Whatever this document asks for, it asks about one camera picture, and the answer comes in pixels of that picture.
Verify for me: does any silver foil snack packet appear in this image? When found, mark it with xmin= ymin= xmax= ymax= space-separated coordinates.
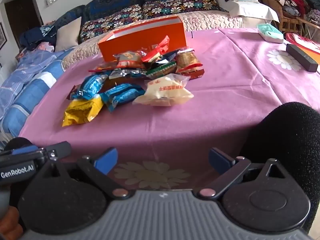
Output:
xmin=109 ymin=69 xmax=148 ymax=79

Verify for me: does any orange cardboard box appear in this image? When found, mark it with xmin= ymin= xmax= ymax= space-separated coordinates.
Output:
xmin=98 ymin=16 xmax=185 ymax=62

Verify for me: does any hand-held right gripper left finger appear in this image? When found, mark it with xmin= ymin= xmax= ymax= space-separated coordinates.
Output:
xmin=43 ymin=147 xmax=130 ymax=201

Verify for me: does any framed wall picture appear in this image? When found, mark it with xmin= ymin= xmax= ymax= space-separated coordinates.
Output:
xmin=0 ymin=22 xmax=7 ymax=49

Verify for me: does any beige quilted cover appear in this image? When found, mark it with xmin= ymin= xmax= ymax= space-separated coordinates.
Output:
xmin=61 ymin=12 xmax=244 ymax=70

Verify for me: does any navy clothes heap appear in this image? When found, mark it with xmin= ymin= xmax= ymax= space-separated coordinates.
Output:
xmin=19 ymin=25 xmax=59 ymax=49

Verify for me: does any floral seat cushion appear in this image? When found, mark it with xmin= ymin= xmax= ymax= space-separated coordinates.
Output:
xmin=80 ymin=4 xmax=144 ymax=43
xmin=142 ymin=0 xmax=225 ymax=19

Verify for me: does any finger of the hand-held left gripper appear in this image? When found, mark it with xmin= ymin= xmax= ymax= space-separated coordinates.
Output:
xmin=11 ymin=141 xmax=73 ymax=161

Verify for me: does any dark wooden door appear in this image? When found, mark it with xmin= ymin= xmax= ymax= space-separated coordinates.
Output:
xmin=4 ymin=0 xmax=43 ymax=48

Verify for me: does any green white snack packet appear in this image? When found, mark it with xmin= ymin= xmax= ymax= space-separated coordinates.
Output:
xmin=146 ymin=61 xmax=177 ymax=80

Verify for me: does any beige pillow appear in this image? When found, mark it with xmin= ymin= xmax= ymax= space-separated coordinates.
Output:
xmin=54 ymin=17 xmax=82 ymax=52

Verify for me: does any blue bedding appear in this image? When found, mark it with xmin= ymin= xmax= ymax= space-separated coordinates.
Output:
xmin=0 ymin=50 xmax=73 ymax=138

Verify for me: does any yellow snack packet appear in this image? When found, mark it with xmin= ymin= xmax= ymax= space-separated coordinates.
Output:
xmin=62 ymin=97 xmax=104 ymax=127

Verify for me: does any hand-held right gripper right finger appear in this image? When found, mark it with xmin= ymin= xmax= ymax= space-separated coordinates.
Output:
xmin=198 ymin=147 xmax=288 ymax=201

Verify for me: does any red candy packet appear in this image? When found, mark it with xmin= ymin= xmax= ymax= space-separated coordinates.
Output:
xmin=140 ymin=35 xmax=170 ymax=63

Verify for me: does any white pastry packet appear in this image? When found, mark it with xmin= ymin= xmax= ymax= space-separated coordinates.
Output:
xmin=132 ymin=74 xmax=194 ymax=107

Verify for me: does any clear brown cake packet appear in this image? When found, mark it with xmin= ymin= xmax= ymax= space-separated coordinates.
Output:
xmin=175 ymin=48 xmax=204 ymax=80

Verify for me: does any black rectangular box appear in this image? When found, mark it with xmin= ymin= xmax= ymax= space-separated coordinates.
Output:
xmin=286 ymin=44 xmax=319 ymax=72

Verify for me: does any red orange snack packet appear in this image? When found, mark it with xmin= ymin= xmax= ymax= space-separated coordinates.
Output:
xmin=89 ymin=61 xmax=118 ymax=73

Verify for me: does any blue patterned sofa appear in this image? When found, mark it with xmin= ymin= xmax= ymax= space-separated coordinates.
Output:
xmin=54 ymin=0 xmax=215 ymax=30

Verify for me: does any blue snack packet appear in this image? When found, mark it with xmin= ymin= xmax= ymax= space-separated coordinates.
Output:
xmin=69 ymin=74 xmax=108 ymax=100
xmin=100 ymin=84 xmax=146 ymax=113

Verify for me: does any person's left hand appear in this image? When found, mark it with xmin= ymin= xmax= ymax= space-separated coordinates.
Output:
xmin=0 ymin=206 xmax=25 ymax=240

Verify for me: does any wicker armchair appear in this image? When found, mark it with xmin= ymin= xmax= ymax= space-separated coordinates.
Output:
xmin=255 ymin=0 xmax=320 ymax=37

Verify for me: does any red white printed tray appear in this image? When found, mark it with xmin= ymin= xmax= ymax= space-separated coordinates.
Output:
xmin=285 ymin=32 xmax=320 ymax=58

